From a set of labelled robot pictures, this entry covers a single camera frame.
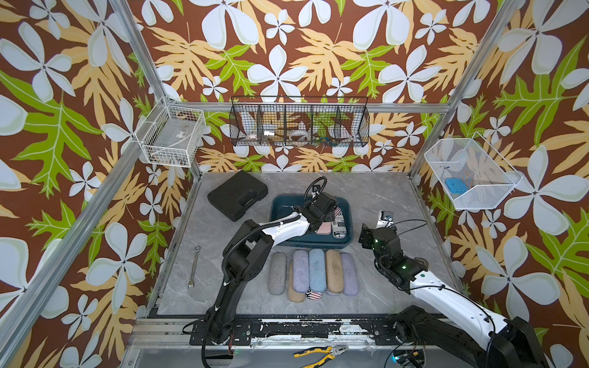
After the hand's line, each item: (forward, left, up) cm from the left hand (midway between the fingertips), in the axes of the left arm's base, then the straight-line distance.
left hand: (327, 206), depth 96 cm
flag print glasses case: (-34, +7, -7) cm, 35 cm away
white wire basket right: (+1, -51, +18) cm, 54 cm away
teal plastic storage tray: (+5, +20, -7) cm, 21 cm away
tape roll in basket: (+28, +13, +14) cm, 34 cm away
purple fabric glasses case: (-27, +12, -2) cm, 30 cm away
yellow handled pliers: (-50, +2, -8) cm, 51 cm away
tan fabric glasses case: (-28, 0, -2) cm, 28 cm away
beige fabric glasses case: (-34, +14, -7) cm, 38 cm away
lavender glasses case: (-29, -6, -6) cm, 30 cm away
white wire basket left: (+15, +61, +25) cm, 68 cm away
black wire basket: (+30, +3, +21) cm, 37 cm away
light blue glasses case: (-26, +6, -3) cm, 27 cm away
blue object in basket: (-3, -44, +17) cm, 47 cm away
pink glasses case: (-12, +2, +2) cm, 12 cm away
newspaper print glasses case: (-5, -6, -7) cm, 10 cm away
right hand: (-13, -14, +5) cm, 19 cm away
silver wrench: (-29, +54, -11) cm, 62 cm away
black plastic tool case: (+11, +42, -6) cm, 44 cm away
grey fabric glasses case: (-26, +20, -6) cm, 34 cm away
